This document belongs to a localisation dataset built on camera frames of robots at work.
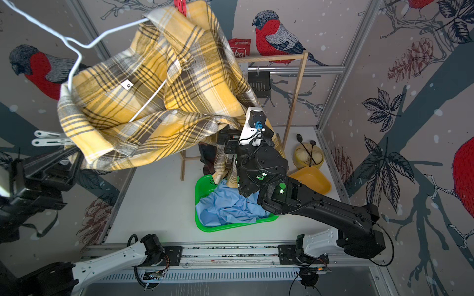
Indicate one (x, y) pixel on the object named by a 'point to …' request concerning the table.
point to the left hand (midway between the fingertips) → (81, 141)
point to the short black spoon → (313, 143)
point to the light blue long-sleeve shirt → (223, 205)
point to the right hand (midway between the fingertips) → (242, 119)
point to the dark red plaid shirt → (207, 156)
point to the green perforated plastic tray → (204, 186)
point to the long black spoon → (300, 139)
